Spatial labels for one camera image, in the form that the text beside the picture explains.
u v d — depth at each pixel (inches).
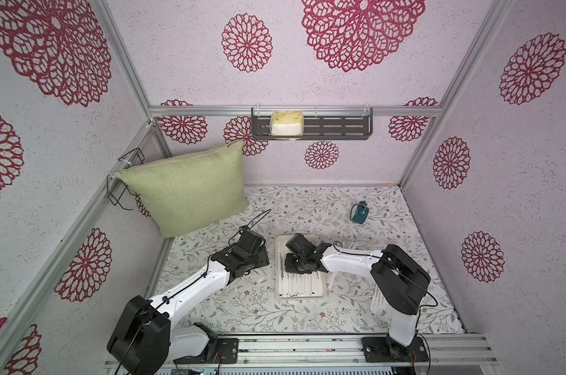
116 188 28.7
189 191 31.6
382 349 28.4
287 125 35.5
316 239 38.9
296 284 34.1
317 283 34.5
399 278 20.7
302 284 34.3
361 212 39.6
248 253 25.3
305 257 27.8
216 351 28.7
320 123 37.0
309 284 34.4
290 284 34.4
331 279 34.5
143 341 15.8
